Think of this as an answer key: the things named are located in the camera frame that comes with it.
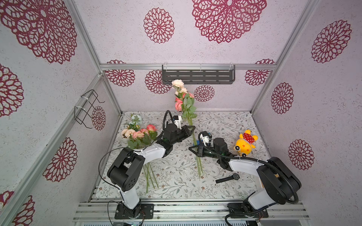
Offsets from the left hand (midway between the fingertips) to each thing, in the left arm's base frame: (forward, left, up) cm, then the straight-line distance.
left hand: (196, 127), depth 84 cm
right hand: (-11, +5, -6) cm, 13 cm away
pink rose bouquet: (+11, +7, +10) cm, 16 cm away
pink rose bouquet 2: (+2, +38, -15) cm, 41 cm away
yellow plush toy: (-4, -32, -14) cm, 35 cm away
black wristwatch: (-22, -23, -20) cm, 38 cm away
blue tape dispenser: (-12, +1, -3) cm, 12 cm away
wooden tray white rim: (-37, -20, +15) cm, 44 cm away
